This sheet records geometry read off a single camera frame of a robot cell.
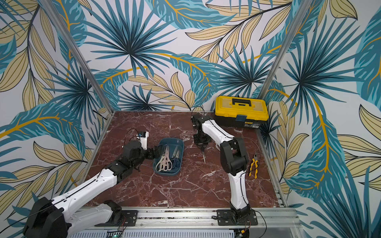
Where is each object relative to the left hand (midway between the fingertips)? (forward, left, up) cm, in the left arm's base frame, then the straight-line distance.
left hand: (153, 146), depth 82 cm
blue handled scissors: (-2, -11, -13) cm, 17 cm away
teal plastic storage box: (+13, -7, -17) cm, 23 cm away
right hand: (+9, -26, -9) cm, 29 cm away
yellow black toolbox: (+28, -53, 0) cm, 60 cm away
